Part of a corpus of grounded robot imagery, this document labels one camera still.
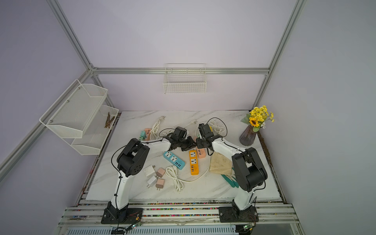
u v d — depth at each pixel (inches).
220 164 35.8
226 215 28.8
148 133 41.0
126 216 27.6
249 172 18.8
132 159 22.2
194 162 35.6
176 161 35.7
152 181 32.1
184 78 38.6
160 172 34.0
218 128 41.3
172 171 34.4
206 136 28.8
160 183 33.0
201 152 37.4
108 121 38.0
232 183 33.0
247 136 37.8
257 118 32.3
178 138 32.4
